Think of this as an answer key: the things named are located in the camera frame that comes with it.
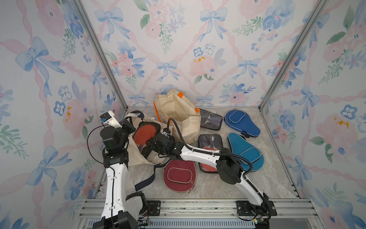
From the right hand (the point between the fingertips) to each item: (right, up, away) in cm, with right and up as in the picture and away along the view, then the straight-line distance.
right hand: (147, 145), depth 88 cm
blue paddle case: (+64, +16, +18) cm, 69 cm away
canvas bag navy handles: (-3, -5, -11) cm, 13 cm away
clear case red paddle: (-3, +8, +9) cm, 12 cm away
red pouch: (+21, -16, -7) cm, 27 cm away
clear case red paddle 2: (+42, +1, +9) cm, 43 cm away
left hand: (-3, +18, -16) cm, 24 cm away
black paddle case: (+43, +15, +21) cm, 50 cm away
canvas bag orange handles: (+25, +17, -5) cm, 31 cm away
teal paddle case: (+60, -2, +7) cm, 61 cm away
